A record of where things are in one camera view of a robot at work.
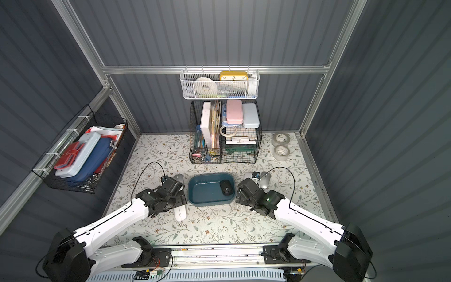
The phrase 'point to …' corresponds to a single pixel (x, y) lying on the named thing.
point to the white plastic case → (90, 140)
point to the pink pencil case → (234, 112)
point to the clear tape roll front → (280, 153)
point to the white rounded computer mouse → (248, 175)
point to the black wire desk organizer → (224, 131)
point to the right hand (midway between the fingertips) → (249, 198)
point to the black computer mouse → (226, 187)
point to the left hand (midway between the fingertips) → (177, 199)
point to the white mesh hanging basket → (226, 90)
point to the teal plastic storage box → (204, 190)
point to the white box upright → (205, 126)
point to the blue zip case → (94, 161)
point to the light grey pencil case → (250, 116)
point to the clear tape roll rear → (280, 138)
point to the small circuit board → (145, 274)
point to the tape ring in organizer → (228, 135)
